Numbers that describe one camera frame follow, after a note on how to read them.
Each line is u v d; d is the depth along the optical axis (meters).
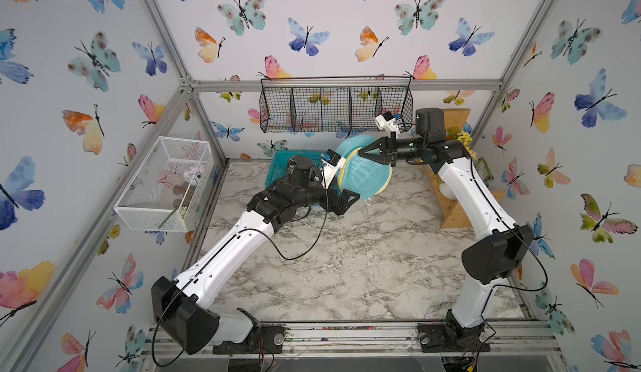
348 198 0.61
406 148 0.64
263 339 0.73
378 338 0.76
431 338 0.73
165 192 0.72
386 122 0.68
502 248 0.46
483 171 1.08
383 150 0.66
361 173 0.72
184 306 0.38
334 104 0.99
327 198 0.60
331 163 0.59
